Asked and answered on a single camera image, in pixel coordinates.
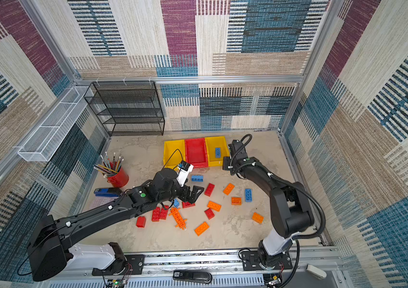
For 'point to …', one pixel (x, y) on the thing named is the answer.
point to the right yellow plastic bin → (212, 143)
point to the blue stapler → (107, 192)
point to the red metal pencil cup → (120, 180)
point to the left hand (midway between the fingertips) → (197, 185)
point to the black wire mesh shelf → (127, 108)
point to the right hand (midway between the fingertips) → (232, 164)
